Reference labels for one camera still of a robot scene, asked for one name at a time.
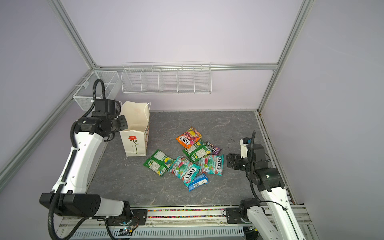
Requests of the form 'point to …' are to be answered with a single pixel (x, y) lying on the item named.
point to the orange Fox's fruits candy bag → (189, 138)
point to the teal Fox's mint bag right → (212, 164)
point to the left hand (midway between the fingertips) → (122, 125)
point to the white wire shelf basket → (167, 77)
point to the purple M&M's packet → (215, 150)
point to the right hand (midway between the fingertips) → (235, 158)
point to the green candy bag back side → (197, 151)
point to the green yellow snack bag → (159, 162)
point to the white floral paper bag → (133, 140)
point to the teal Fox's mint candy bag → (184, 169)
